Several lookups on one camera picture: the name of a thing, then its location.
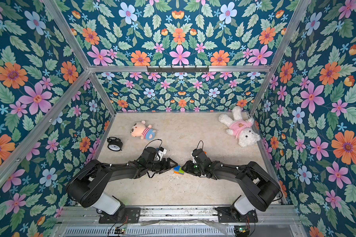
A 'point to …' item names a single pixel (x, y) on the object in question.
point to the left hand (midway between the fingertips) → (176, 165)
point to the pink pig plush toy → (139, 130)
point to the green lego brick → (181, 171)
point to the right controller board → (241, 230)
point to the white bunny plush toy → (242, 129)
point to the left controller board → (119, 230)
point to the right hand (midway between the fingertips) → (183, 169)
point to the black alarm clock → (114, 144)
